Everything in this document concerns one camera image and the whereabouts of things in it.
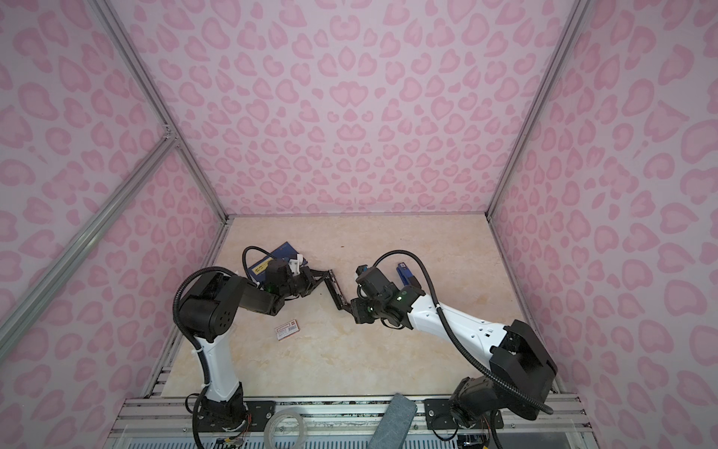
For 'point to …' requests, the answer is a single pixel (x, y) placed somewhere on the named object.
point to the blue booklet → (257, 270)
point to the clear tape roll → (278, 414)
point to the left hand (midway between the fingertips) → (330, 270)
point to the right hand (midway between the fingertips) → (358, 308)
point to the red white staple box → (286, 330)
